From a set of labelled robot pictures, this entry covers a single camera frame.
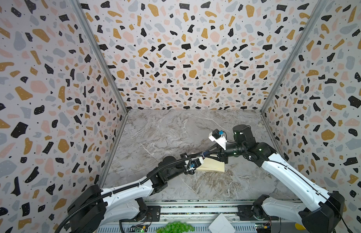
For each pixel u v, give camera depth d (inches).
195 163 23.8
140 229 27.7
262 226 28.2
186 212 29.5
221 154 23.4
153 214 28.9
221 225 26.6
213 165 36.4
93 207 15.7
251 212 28.7
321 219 14.8
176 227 26.6
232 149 23.8
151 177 23.0
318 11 28.3
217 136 23.4
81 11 28.0
